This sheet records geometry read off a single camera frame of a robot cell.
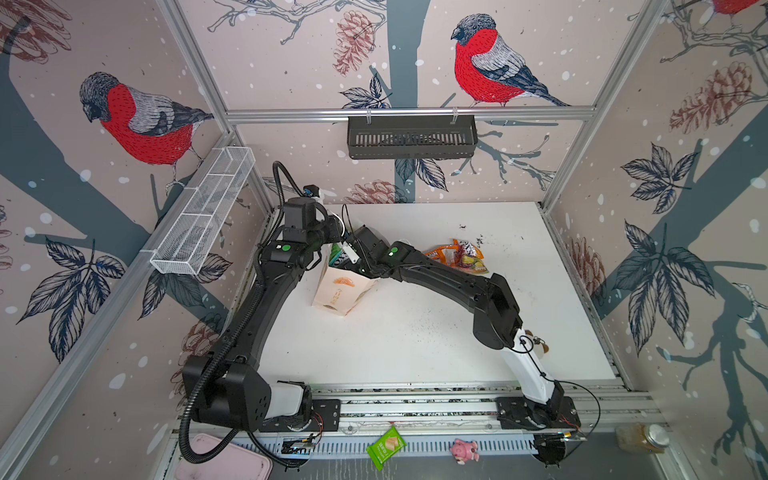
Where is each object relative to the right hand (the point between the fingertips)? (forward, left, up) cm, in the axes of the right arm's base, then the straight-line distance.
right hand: (346, 273), depth 88 cm
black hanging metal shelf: (+47, -17, +16) cm, 53 cm away
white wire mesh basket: (-6, +36, +19) cm, 42 cm away
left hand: (+6, +1, +18) cm, 19 cm away
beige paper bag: (-8, 0, +5) cm, 9 cm away
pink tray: (-46, +21, -12) cm, 52 cm away
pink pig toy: (-41, -32, -10) cm, 53 cm away
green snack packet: (-41, -14, -11) cm, 44 cm away
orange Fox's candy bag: (+13, -39, -8) cm, 42 cm away
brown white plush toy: (-15, -57, -12) cm, 60 cm away
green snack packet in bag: (+4, +3, +4) cm, 7 cm away
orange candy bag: (+13, -33, -8) cm, 37 cm away
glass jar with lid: (-37, -70, -6) cm, 80 cm away
